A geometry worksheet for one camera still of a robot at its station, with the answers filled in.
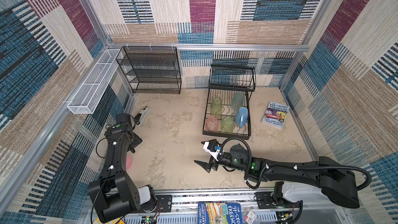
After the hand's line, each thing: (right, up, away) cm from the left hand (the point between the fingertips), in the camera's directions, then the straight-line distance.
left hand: (130, 146), depth 81 cm
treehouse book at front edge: (+45, -26, -12) cm, 53 cm away
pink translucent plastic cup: (+43, +10, +15) cm, 47 cm away
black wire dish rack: (+55, +17, +24) cm, 62 cm away
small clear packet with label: (+58, -27, -12) cm, 65 cm away
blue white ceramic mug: (+60, +15, +11) cm, 63 cm away
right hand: (+37, 0, -8) cm, 38 cm away
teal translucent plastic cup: (+60, +24, +19) cm, 67 cm away
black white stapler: (-3, +13, +21) cm, 24 cm away
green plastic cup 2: (+46, +20, +24) cm, 56 cm away
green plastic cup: (+52, +10, +10) cm, 54 cm away
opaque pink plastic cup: (-3, -9, +6) cm, 11 cm away
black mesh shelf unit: (+1, +46, +30) cm, 55 cm away
